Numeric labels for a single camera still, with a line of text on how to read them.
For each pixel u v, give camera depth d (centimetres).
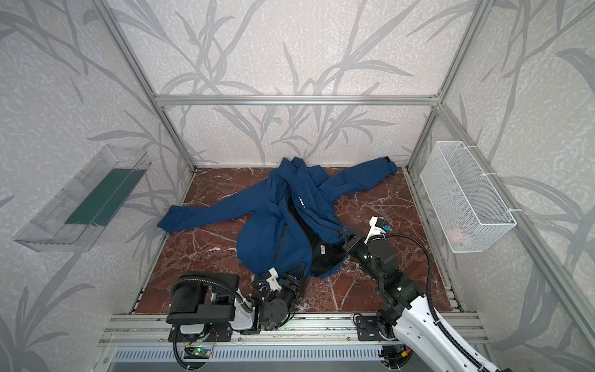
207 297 48
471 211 61
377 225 68
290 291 69
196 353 71
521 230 57
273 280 75
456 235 72
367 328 72
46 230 58
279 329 67
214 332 72
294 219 91
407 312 51
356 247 66
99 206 60
